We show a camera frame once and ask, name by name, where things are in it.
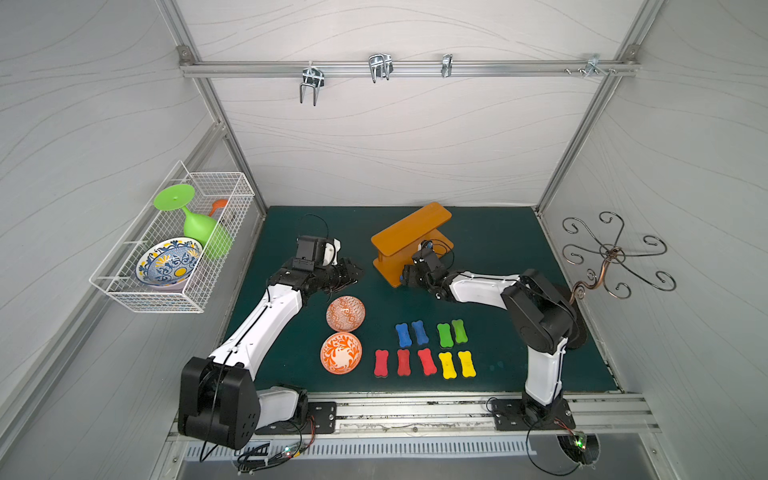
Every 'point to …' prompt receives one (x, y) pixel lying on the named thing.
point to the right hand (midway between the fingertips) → (411, 269)
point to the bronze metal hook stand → (611, 253)
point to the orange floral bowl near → (341, 353)
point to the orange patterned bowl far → (345, 313)
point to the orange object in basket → (220, 203)
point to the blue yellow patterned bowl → (169, 263)
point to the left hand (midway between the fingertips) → (361, 273)
